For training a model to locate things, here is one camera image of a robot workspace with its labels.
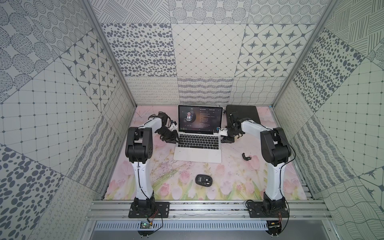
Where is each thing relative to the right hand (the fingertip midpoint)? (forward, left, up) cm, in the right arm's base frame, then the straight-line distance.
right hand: (225, 138), depth 102 cm
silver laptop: (-4, +19, +1) cm, 19 cm away
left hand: (-3, +33, +1) cm, 33 cm away
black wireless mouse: (-29, +15, +2) cm, 33 cm away
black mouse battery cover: (-14, -11, -1) cm, 18 cm away
